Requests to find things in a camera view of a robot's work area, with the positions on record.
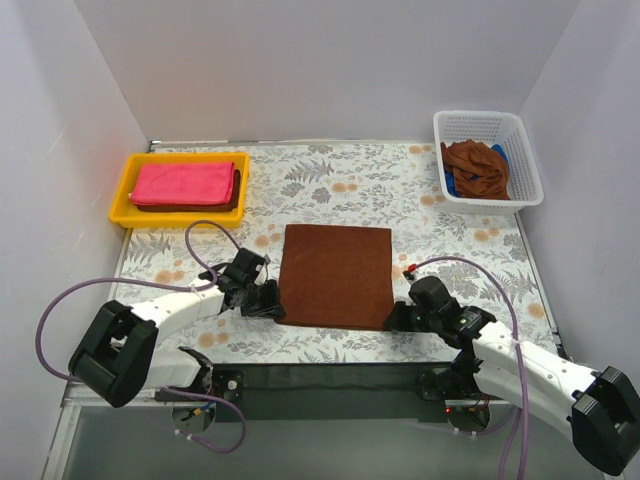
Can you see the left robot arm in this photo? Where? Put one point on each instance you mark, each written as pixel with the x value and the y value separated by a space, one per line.
pixel 121 354

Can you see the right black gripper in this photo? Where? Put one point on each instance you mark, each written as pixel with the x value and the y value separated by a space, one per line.
pixel 407 316

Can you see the pink towel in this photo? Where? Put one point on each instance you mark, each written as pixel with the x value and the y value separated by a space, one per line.
pixel 185 184

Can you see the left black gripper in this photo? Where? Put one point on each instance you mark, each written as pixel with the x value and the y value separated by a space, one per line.
pixel 259 300

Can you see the white plastic basket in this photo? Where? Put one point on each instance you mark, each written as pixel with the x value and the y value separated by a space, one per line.
pixel 490 128

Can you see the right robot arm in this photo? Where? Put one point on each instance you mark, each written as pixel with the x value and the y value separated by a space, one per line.
pixel 598 411

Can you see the blue towel in basket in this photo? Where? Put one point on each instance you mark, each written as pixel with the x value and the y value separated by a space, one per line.
pixel 452 180

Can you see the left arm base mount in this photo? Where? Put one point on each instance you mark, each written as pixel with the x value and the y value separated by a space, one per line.
pixel 227 384

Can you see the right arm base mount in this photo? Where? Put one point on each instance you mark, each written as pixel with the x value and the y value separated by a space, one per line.
pixel 446 384

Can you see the brown towel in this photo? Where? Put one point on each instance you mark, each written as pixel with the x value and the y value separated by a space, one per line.
pixel 475 172
pixel 223 208
pixel 336 277

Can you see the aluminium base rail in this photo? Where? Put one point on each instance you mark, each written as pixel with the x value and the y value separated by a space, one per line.
pixel 309 421

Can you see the yellow plastic tray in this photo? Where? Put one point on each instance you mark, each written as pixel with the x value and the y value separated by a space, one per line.
pixel 125 213

